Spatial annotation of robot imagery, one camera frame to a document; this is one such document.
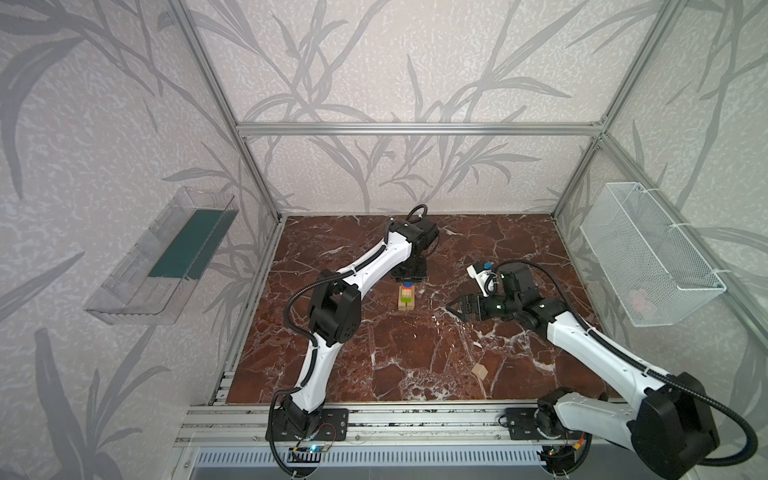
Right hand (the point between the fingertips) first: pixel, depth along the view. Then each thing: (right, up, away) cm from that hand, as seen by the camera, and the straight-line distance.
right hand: (457, 295), depth 81 cm
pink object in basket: (+44, +1, -7) cm, 44 cm away
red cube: (-14, 0, +11) cm, 17 cm away
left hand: (-11, +5, +10) cm, 16 cm away
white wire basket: (+37, +14, -16) cm, 42 cm away
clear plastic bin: (-70, +6, -17) cm, 72 cm away
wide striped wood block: (-16, -5, +13) cm, 21 cm away
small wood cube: (+6, -21, +1) cm, 22 cm away
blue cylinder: (-13, +2, +9) cm, 17 cm away
